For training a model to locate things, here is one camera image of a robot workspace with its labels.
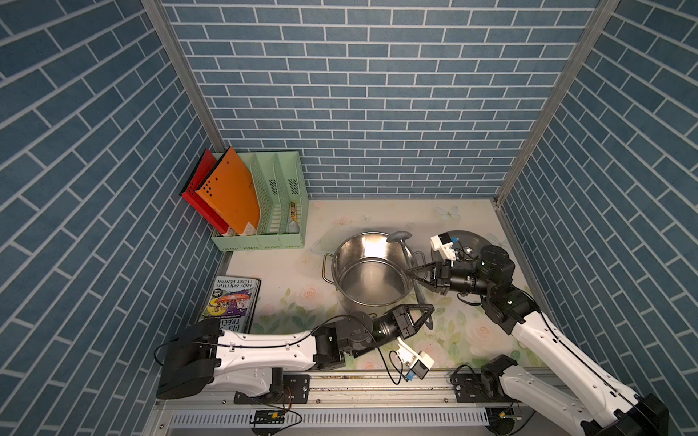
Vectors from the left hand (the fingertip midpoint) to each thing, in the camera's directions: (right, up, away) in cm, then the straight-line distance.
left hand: (434, 302), depth 59 cm
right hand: (-4, +4, +5) cm, 8 cm away
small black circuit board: (-41, -34, +13) cm, 55 cm away
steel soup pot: (-13, +1, +35) cm, 38 cm away
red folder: (-68, +37, +30) cm, 83 cm away
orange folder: (-63, +29, +36) cm, 78 cm away
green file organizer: (-49, +35, +50) cm, 78 cm away
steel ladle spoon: (-5, +14, +13) cm, 20 cm away
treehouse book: (-57, -8, +27) cm, 64 cm away
